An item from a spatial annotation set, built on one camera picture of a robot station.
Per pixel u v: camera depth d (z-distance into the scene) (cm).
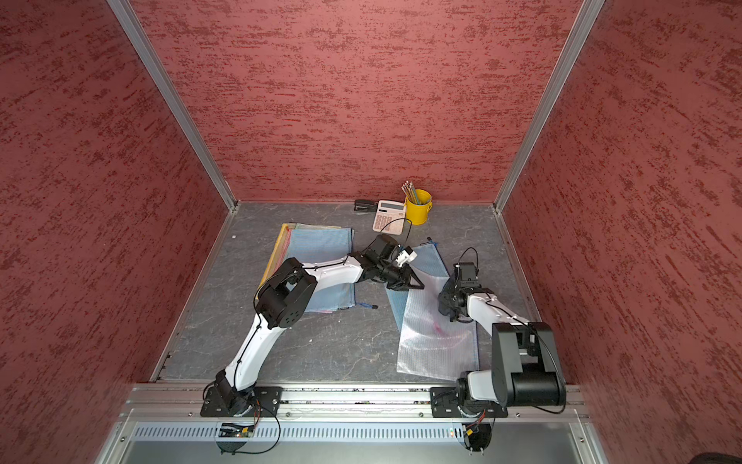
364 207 118
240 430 71
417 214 112
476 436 73
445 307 85
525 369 43
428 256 103
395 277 85
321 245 109
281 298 60
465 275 74
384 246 80
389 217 114
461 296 67
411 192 106
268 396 75
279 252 104
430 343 83
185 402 76
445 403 74
